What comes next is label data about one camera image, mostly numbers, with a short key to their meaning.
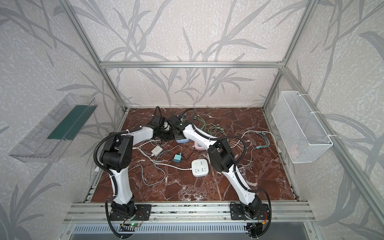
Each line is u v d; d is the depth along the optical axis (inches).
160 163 35.9
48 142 25.0
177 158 35.7
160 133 33.4
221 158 22.7
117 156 21.3
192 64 38.0
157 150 36.9
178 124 28.5
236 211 29.0
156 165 35.0
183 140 38.8
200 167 34.2
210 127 42.6
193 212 29.6
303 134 24.3
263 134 41.3
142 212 28.8
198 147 37.8
